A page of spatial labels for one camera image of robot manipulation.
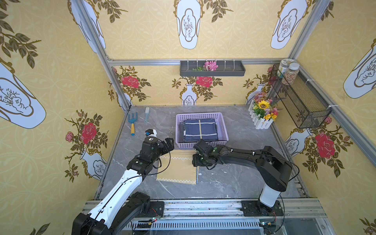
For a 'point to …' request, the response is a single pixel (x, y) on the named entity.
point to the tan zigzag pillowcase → (180, 169)
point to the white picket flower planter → (261, 111)
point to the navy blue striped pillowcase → (195, 129)
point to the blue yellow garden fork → (132, 120)
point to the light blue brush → (147, 111)
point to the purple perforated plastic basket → (222, 134)
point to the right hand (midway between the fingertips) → (197, 158)
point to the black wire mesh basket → (306, 107)
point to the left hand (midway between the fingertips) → (162, 141)
